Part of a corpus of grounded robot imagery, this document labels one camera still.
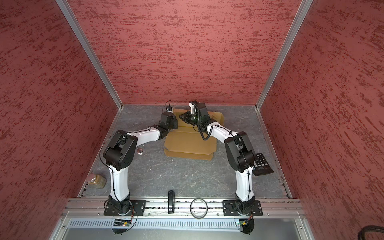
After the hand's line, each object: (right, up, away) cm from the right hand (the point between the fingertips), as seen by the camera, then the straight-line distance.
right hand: (179, 118), depth 91 cm
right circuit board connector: (+37, -54, -18) cm, 68 cm away
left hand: (-5, -2, +11) cm, 12 cm away
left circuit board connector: (-28, -53, -18) cm, 62 cm away
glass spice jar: (-40, -33, -17) cm, 54 cm away
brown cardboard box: (+3, -17, +12) cm, 21 cm away
